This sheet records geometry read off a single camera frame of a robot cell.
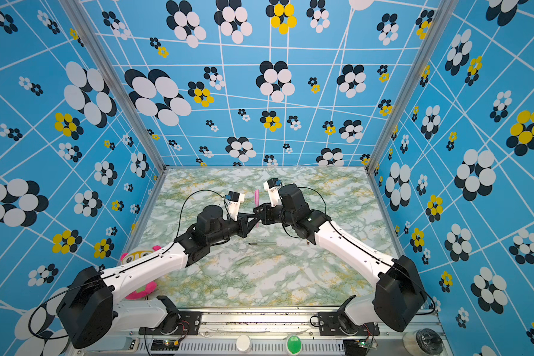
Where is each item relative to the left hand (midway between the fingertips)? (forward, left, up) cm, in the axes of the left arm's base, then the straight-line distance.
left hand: (263, 216), depth 76 cm
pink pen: (+3, +2, +3) cm, 5 cm away
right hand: (+2, +2, +1) cm, 3 cm away
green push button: (-35, -10, -13) cm, 39 cm away
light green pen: (0, +1, -21) cm, 21 cm away
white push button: (-35, +5, -14) cm, 38 cm away
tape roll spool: (-35, -46, -11) cm, 59 cm away
